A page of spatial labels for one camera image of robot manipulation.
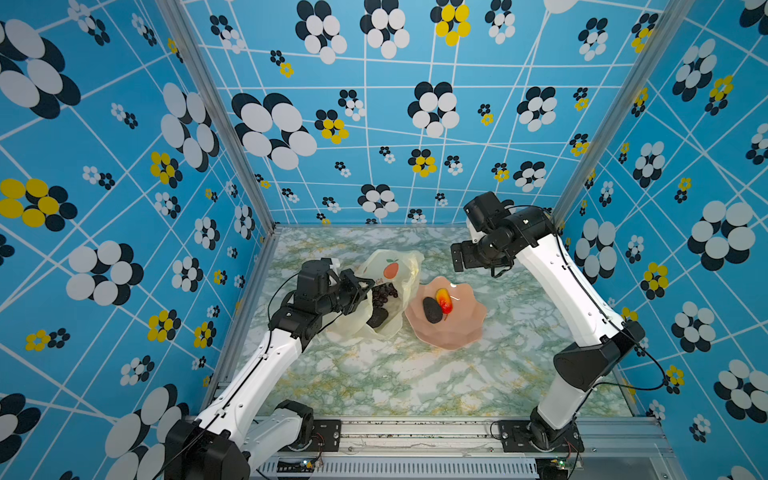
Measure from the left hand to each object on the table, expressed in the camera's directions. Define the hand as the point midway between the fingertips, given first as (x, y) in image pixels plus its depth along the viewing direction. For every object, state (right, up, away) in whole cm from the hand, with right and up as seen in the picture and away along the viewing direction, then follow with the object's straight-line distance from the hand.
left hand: (378, 279), depth 74 cm
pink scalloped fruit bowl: (+25, -16, +17) cm, 34 cm away
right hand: (+24, +5, +2) cm, 25 cm away
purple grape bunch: (0, -7, +22) cm, 23 cm away
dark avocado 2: (+16, -11, +18) cm, 27 cm away
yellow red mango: (+20, -8, +19) cm, 29 cm away
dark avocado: (-1, -13, +16) cm, 21 cm away
